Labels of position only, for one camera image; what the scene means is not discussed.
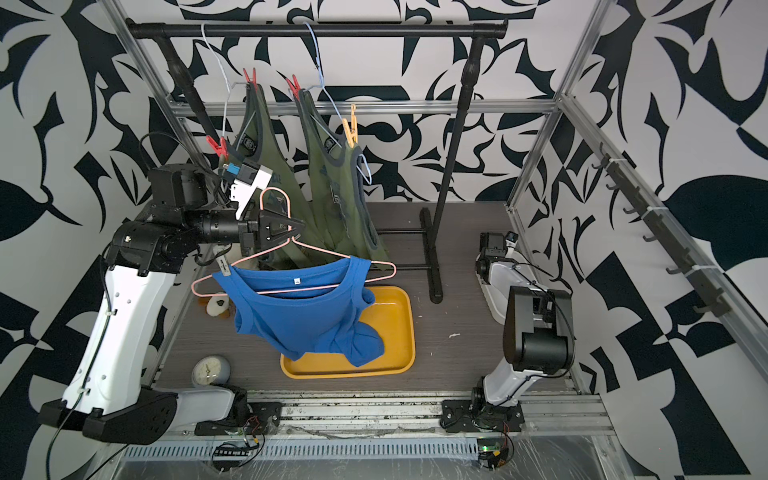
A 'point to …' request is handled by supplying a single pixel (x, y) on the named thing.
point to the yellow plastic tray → (393, 316)
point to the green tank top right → (340, 191)
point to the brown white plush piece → (216, 306)
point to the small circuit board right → (492, 452)
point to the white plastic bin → (499, 289)
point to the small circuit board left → (227, 458)
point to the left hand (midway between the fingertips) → (301, 223)
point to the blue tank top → (307, 305)
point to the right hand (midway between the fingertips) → (500, 261)
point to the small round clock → (210, 369)
